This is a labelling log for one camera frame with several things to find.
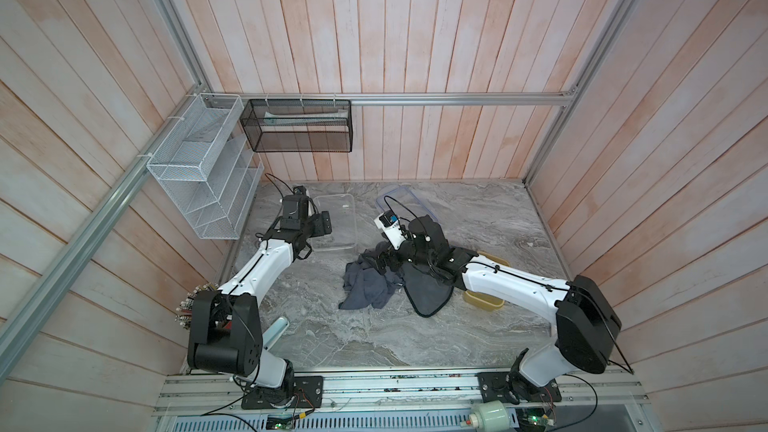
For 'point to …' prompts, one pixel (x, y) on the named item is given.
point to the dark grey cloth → (366, 283)
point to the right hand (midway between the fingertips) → (373, 244)
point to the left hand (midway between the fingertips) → (315, 222)
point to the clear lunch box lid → (405, 202)
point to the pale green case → (274, 332)
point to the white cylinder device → (490, 416)
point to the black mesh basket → (298, 125)
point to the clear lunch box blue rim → (343, 233)
